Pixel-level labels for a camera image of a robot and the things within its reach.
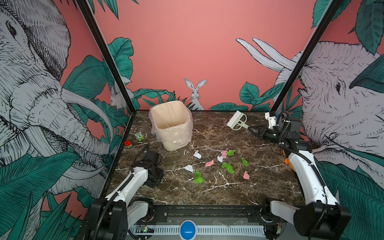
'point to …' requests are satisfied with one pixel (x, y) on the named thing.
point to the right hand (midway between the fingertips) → (248, 127)
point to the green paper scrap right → (244, 161)
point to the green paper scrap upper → (231, 152)
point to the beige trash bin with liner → (172, 123)
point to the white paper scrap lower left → (189, 167)
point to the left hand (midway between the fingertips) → (162, 175)
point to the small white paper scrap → (219, 158)
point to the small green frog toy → (139, 136)
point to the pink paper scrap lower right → (246, 176)
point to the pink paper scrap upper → (224, 154)
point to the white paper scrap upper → (197, 154)
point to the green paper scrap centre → (228, 166)
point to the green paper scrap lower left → (198, 178)
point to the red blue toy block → (128, 143)
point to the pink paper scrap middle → (209, 163)
